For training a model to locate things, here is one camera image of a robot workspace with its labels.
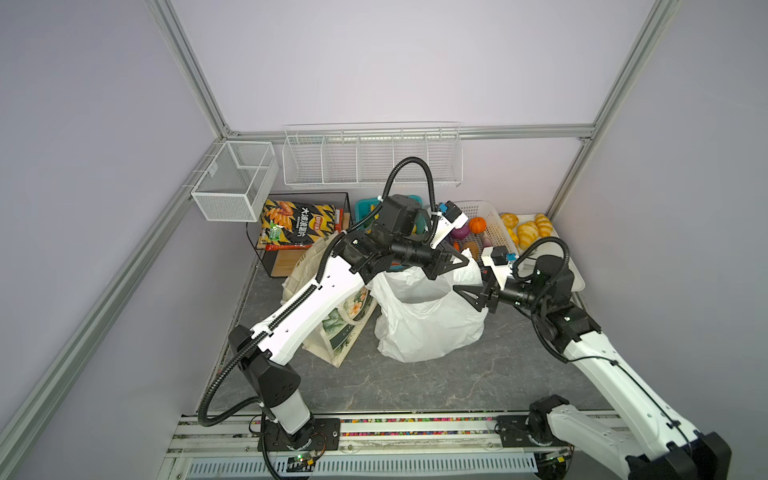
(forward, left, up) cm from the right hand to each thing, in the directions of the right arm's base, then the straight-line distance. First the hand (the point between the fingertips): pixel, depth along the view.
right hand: (461, 277), depth 69 cm
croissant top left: (+44, -29, -25) cm, 59 cm away
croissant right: (+42, -42, -26) cm, 65 cm away
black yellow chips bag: (+25, +49, -7) cm, 56 cm away
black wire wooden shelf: (+25, +59, -27) cm, 69 cm away
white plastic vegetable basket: (+39, -17, -25) cm, 50 cm away
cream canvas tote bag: (-9, +32, -15) cm, 37 cm away
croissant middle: (+38, -34, -26) cm, 57 cm away
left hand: (-3, 0, +8) cm, 8 cm away
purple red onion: (+36, -8, -23) cm, 43 cm away
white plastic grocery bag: (-6, +9, -7) cm, 13 cm away
